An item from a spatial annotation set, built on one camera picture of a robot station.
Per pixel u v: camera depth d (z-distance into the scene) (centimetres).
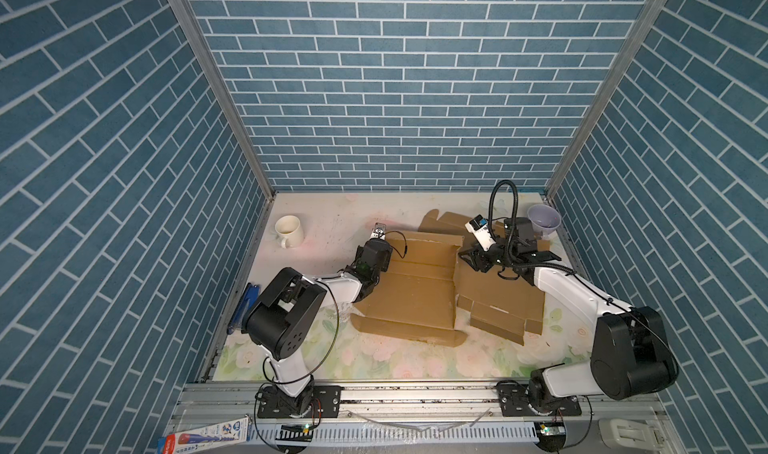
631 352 43
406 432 71
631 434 69
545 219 110
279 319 48
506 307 91
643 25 77
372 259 73
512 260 67
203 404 76
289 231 97
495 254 76
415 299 91
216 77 85
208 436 68
